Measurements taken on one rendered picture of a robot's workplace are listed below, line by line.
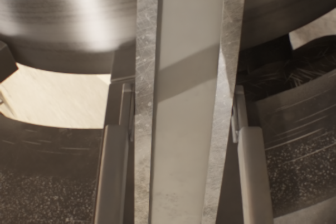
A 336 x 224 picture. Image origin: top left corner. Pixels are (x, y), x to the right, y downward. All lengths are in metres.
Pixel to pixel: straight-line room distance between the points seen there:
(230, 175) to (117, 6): 0.14
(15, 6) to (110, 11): 0.08
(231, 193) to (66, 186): 0.11
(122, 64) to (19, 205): 0.11
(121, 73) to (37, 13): 0.08
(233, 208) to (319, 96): 0.11
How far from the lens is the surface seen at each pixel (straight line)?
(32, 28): 0.39
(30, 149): 0.37
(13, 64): 0.44
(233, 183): 0.26
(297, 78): 0.46
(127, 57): 0.35
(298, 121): 0.32
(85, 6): 0.36
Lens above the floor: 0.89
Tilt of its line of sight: 20 degrees down
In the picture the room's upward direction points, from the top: 128 degrees counter-clockwise
